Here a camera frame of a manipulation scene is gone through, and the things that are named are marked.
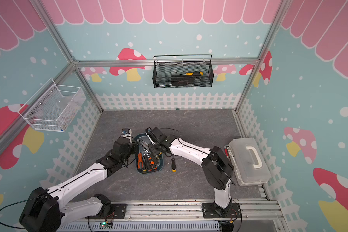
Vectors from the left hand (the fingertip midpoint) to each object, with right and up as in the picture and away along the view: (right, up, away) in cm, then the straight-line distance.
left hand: (136, 142), depth 85 cm
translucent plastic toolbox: (+64, -12, -8) cm, 65 cm away
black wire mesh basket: (+29, +46, +10) cm, 56 cm away
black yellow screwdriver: (+22, -16, +3) cm, 27 cm away
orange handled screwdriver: (+2, -10, 0) cm, 11 cm away
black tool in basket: (+28, +38, +4) cm, 47 cm away
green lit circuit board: (-12, -40, -12) cm, 44 cm away
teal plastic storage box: (+7, -10, +2) cm, 12 cm away
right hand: (+11, -2, +2) cm, 11 cm away
